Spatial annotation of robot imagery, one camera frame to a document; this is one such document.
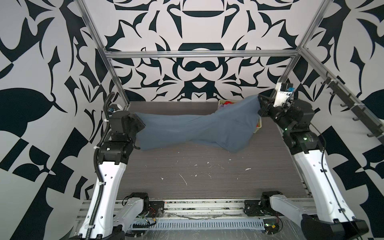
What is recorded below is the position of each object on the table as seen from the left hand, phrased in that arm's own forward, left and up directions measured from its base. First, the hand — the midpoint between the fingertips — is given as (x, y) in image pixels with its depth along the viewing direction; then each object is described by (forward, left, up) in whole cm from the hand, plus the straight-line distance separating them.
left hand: (135, 114), depth 68 cm
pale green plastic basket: (+33, -49, -28) cm, 66 cm away
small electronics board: (-40, -61, -35) cm, 81 cm away
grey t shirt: (0, -47, -12) cm, 48 cm away
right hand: (+2, -55, +9) cm, 55 cm away
